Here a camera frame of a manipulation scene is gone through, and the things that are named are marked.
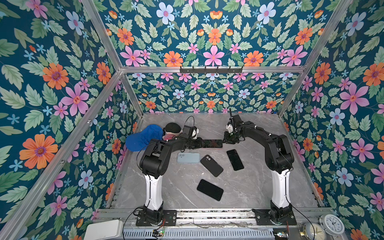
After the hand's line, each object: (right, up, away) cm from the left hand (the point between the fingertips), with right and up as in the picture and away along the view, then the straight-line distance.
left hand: (205, 140), depth 98 cm
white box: (-46, -38, -31) cm, 67 cm away
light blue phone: (-13, -11, -2) cm, 17 cm away
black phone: (+4, -1, -6) cm, 8 cm away
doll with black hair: (-23, +6, +3) cm, 24 cm away
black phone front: (+3, -27, -14) cm, 30 cm away
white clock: (+59, -37, -29) cm, 75 cm away
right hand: (+12, 0, +2) cm, 12 cm away
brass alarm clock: (+44, -38, -33) cm, 67 cm away
